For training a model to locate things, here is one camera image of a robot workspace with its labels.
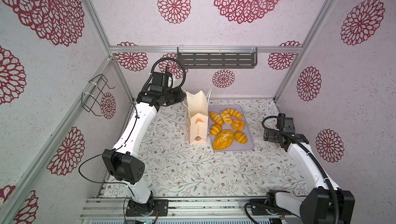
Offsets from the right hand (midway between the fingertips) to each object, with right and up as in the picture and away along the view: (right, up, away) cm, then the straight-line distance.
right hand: (278, 132), depth 83 cm
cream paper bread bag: (-43, +8, -2) cm, 44 cm away
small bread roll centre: (-23, +7, +23) cm, 34 cm away
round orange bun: (-17, +2, +17) cm, 24 cm away
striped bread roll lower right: (-17, -5, +12) cm, 21 cm away
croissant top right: (-18, +11, +26) cm, 34 cm away
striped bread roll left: (-30, +7, +22) cm, 38 cm away
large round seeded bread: (-27, -5, +10) cm, 29 cm away
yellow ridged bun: (-32, 0, +17) cm, 36 cm away
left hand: (-50, +18, -5) cm, 53 cm away
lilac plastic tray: (-19, -10, +14) cm, 26 cm away
